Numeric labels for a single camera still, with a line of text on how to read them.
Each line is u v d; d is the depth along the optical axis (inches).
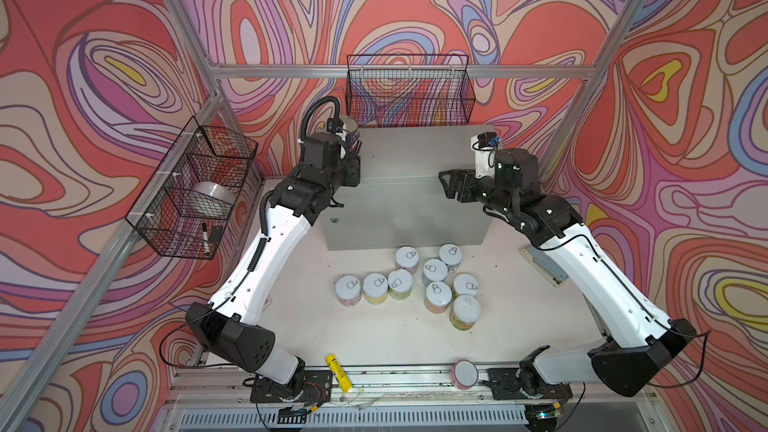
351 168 25.2
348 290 33.1
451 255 35.8
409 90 38.1
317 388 28.5
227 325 15.4
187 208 28.2
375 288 33.4
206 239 28.3
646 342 15.1
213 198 27.7
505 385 28.9
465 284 33.3
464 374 27.9
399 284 33.8
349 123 27.9
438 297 32.9
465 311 31.3
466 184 23.4
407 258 35.7
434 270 34.8
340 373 29.0
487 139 22.7
